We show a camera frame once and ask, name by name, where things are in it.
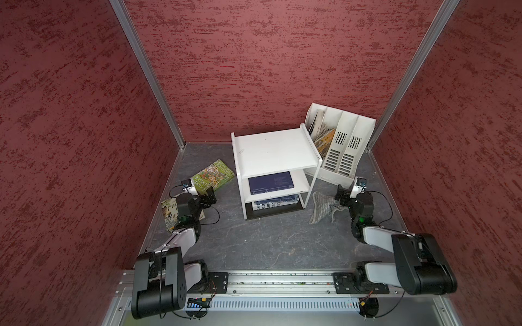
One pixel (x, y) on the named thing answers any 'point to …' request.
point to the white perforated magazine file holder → (339, 138)
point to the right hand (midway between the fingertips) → (347, 188)
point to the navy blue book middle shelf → (270, 183)
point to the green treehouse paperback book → (215, 176)
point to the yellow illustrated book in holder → (322, 143)
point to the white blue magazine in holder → (317, 123)
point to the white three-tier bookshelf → (276, 168)
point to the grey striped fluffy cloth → (324, 204)
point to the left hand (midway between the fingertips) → (203, 192)
